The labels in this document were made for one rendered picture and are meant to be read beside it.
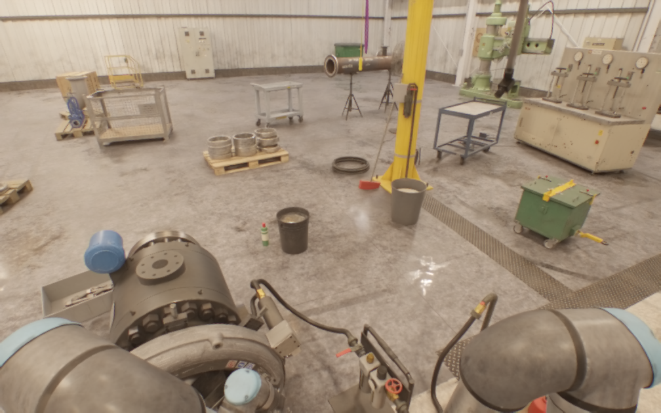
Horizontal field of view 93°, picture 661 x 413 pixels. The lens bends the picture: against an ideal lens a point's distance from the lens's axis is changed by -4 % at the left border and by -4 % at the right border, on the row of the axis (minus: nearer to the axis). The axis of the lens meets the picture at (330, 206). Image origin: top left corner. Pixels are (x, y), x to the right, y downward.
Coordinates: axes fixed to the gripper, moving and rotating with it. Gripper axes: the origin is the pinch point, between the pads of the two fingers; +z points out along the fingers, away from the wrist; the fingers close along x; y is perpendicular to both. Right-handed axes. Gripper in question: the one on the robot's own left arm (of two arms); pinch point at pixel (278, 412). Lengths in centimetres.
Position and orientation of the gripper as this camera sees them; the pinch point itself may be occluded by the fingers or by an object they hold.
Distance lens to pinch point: 134.1
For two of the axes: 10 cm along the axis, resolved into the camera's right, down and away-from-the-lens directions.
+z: 1.6, 6.2, 7.7
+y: 0.9, -7.8, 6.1
